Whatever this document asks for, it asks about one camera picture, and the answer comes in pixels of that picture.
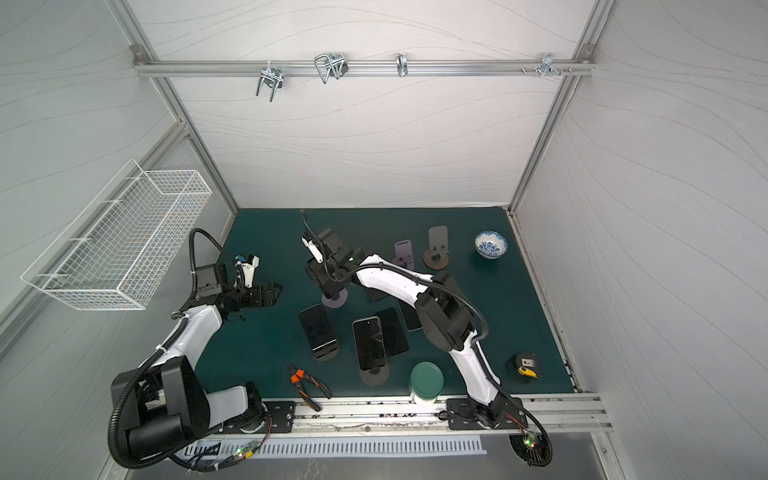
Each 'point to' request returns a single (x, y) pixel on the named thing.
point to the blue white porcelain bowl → (490, 245)
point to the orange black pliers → (298, 376)
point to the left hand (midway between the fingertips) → (270, 282)
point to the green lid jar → (427, 382)
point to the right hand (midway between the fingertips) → (321, 255)
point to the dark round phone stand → (375, 376)
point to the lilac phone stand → (403, 253)
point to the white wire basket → (120, 247)
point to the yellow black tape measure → (527, 364)
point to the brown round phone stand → (437, 256)
